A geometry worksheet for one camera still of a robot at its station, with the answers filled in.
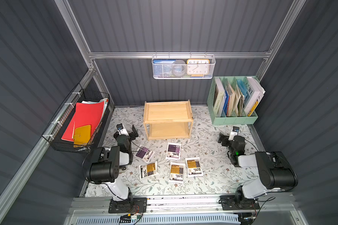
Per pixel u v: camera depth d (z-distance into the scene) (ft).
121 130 2.59
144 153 2.99
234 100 3.21
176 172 2.77
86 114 2.42
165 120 2.77
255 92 3.07
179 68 2.94
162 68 2.75
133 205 2.35
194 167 2.84
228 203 2.42
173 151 3.07
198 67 2.91
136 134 2.86
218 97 3.15
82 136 2.20
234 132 2.67
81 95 2.61
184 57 2.92
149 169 2.77
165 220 2.53
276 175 1.48
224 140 2.79
